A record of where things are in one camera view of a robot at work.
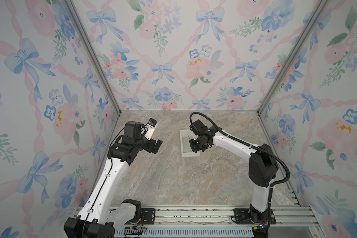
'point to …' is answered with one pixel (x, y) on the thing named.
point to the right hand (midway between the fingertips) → (194, 146)
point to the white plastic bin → (185, 136)
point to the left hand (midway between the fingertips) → (153, 136)
